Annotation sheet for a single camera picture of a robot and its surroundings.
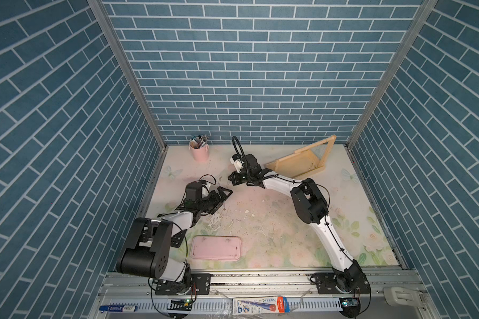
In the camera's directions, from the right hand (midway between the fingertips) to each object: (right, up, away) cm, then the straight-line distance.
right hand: (229, 177), depth 101 cm
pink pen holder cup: (-17, +13, +10) cm, 24 cm away
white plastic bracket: (+65, -40, -31) cm, 83 cm away
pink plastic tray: (-3, -27, -21) cm, 34 cm away
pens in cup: (-17, +19, +4) cm, 26 cm away
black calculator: (-21, -25, -17) cm, 37 cm away
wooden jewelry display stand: (+40, +8, +2) cm, 41 cm away
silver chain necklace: (-6, -1, +4) cm, 7 cm away
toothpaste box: (+14, -43, -32) cm, 55 cm away
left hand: (+3, -8, -12) cm, 15 cm away
